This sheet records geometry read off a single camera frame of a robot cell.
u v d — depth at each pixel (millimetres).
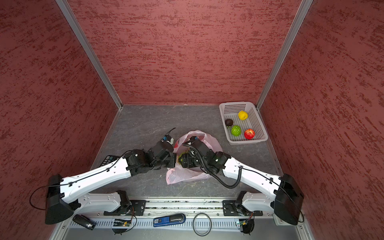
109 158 898
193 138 699
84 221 677
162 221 671
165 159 569
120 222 725
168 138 694
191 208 756
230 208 740
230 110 1136
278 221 692
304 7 710
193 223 700
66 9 713
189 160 660
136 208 740
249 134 972
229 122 1037
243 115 1078
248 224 711
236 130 976
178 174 684
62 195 394
